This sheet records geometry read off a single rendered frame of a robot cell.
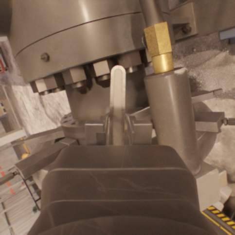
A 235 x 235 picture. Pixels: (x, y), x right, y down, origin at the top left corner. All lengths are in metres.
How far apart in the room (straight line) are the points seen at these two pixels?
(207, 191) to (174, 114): 0.17
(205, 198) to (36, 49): 0.51
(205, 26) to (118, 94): 0.69
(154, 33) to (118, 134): 0.18
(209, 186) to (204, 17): 0.64
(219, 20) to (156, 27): 0.53
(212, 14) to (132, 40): 0.43
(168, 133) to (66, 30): 0.32
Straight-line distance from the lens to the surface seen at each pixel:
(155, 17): 0.31
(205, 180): 0.37
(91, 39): 0.43
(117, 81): 0.16
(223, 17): 0.80
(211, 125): 0.50
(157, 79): 0.28
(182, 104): 0.29
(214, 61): 1.09
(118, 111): 0.16
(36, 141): 0.82
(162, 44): 0.30
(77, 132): 0.57
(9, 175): 0.57
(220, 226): 1.22
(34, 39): 0.50
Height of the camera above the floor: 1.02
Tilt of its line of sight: 35 degrees down
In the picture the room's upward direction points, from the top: 117 degrees counter-clockwise
